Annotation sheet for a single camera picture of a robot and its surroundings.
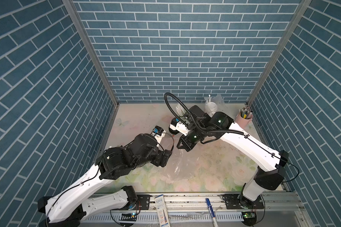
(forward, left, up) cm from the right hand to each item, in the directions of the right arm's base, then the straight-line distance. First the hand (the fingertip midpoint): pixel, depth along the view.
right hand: (179, 147), depth 65 cm
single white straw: (+43, -18, -7) cm, 47 cm away
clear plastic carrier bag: (+39, -21, -9) cm, 46 cm away
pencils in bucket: (+36, -43, -12) cm, 57 cm away
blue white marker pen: (-21, -19, -27) cm, 39 cm away
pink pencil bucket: (+34, -43, -20) cm, 58 cm away
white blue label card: (-24, +6, -26) cm, 36 cm away
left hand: (-3, +4, +1) cm, 5 cm away
